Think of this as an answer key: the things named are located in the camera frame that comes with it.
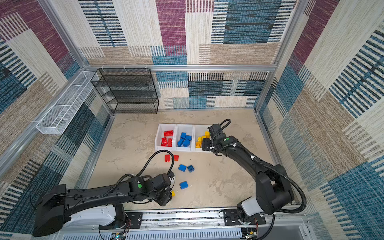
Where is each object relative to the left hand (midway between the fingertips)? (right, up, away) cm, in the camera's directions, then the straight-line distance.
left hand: (169, 195), depth 77 cm
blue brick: (+9, +27, +27) cm, 39 cm away
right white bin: (+16, +32, +25) cm, 43 cm away
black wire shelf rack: (-35, +60, +32) cm, 77 cm away
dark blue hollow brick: (+11, +10, +12) cm, 19 cm away
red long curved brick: (-3, +24, +22) cm, 33 cm away
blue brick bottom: (+7, +2, +8) cm, 10 cm away
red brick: (-4, +15, +17) cm, 23 cm away
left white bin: (-10, +34, +27) cm, 44 cm away
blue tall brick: (+5, +29, +25) cm, 38 cm away
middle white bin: (+10, +32, +27) cm, 43 cm away
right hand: (+21, +23, +10) cm, 33 cm away
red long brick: (-5, +30, +28) cm, 41 cm away
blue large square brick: (+7, +24, +22) cm, 33 cm away
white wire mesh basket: (-53, +38, -6) cm, 65 cm away
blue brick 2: (+5, +10, +13) cm, 18 cm away
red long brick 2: (-7, +25, +22) cm, 34 cm away
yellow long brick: (+17, +27, +20) cm, 38 cm away
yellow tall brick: (+22, +30, +27) cm, 45 cm away
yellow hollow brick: (+15, +23, +19) cm, 34 cm away
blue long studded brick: (+3, +25, +22) cm, 33 cm away
